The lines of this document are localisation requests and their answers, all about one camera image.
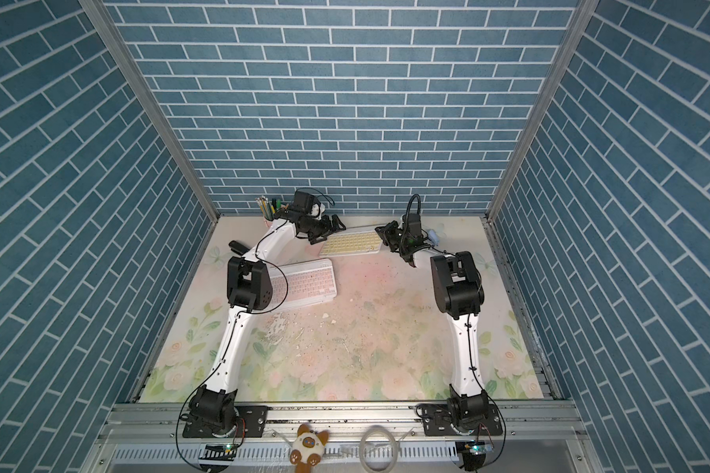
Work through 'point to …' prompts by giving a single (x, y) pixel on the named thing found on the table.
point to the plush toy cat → (308, 447)
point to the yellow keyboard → (351, 243)
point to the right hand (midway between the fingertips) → (375, 228)
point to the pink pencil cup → (268, 223)
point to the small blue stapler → (433, 236)
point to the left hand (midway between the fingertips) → (344, 231)
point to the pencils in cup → (269, 208)
